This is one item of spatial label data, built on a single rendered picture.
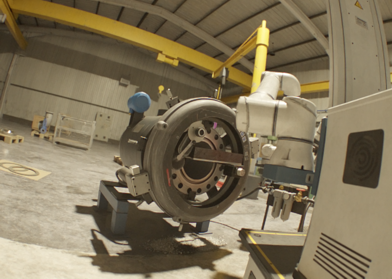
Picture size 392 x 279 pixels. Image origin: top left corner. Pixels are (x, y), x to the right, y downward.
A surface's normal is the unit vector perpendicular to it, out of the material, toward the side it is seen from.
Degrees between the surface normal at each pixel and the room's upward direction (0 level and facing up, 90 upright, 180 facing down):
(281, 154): 68
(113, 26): 90
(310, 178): 90
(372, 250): 90
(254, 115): 100
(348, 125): 90
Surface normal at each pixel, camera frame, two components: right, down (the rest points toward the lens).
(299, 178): 0.05, -0.08
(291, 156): -0.33, -0.51
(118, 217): 0.58, 0.04
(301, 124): -0.16, -0.11
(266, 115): -0.39, 0.01
